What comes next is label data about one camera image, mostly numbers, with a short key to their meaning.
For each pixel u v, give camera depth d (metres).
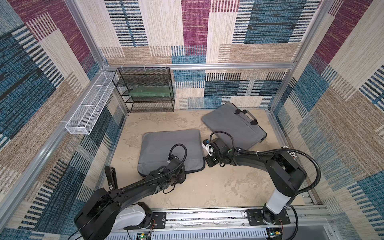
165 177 0.60
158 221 0.73
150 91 0.95
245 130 1.06
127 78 1.01
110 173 0.86
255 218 0.73
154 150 0.98
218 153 0.71
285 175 0.47
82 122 0.92
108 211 0.41
